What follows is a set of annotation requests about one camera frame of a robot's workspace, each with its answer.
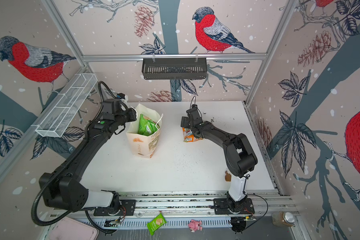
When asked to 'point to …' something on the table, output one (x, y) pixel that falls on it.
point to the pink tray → (67, 229)
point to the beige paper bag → (140, 145)
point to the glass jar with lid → (283, 218)
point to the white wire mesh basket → (57, 120)
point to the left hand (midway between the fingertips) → (135, 109)
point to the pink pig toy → (194, 225)
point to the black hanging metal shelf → (174, 68)
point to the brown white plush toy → (228, 176)
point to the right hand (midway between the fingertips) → (187, 121)
